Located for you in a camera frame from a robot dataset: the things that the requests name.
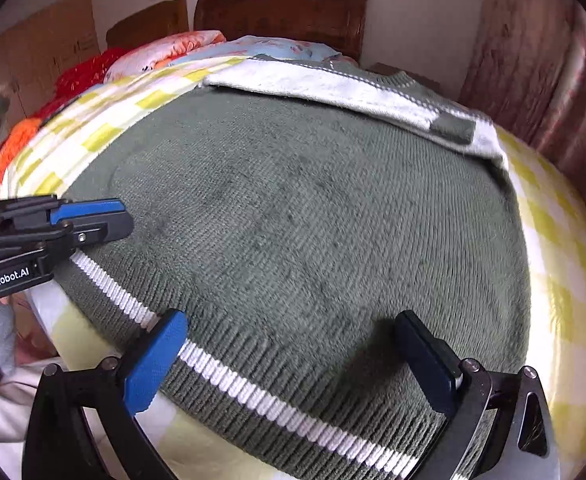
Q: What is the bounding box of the yellow white checked tablecloth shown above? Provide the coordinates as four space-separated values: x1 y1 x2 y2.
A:
0 55 586 480

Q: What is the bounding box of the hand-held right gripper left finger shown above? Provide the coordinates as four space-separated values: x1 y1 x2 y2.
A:
22 308 190 480

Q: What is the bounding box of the cardboard sheet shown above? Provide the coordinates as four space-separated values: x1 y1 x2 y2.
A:
0 0 101 116

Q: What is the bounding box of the green knit sweater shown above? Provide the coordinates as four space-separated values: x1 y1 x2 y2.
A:
53 55 531 480

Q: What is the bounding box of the pink floral curtain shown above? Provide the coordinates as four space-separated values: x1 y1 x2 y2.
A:
458 0 586 221

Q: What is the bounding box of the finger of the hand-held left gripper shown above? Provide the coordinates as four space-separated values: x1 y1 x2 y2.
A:
0 194 126 227
0 213 135 261

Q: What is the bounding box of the large wooden headboard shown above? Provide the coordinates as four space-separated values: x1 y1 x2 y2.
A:
194 0 371 63

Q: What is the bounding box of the blue floral quilt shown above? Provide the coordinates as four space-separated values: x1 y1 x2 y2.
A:
168 35 359 68

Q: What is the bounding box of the small wooden headboard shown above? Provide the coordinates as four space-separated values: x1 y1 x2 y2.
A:
106 0 190 51

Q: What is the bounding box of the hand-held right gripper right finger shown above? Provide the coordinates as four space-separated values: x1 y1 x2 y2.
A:
394 310 561 480

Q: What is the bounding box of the orange cloth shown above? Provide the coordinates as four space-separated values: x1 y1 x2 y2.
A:
0 117 41 186

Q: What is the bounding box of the red blanket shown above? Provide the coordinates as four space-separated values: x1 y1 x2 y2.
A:
33 47 129 121

